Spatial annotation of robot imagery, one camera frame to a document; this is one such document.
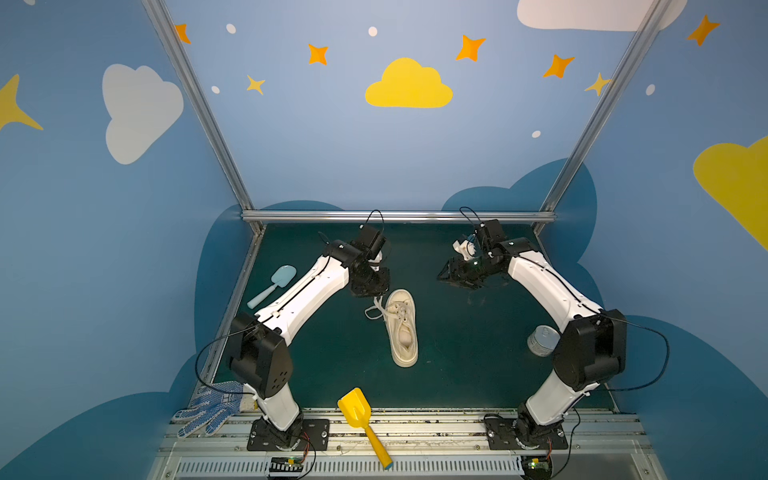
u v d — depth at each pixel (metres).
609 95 0.84
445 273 0.81
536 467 0.73
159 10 0.68
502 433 0.75
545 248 1.23
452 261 0.78
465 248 0.78
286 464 0.73
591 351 0.46
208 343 0.42
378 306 0.91
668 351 0.43
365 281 0.70
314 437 0.73
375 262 0.71
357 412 0.78
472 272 0.75
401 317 0.88
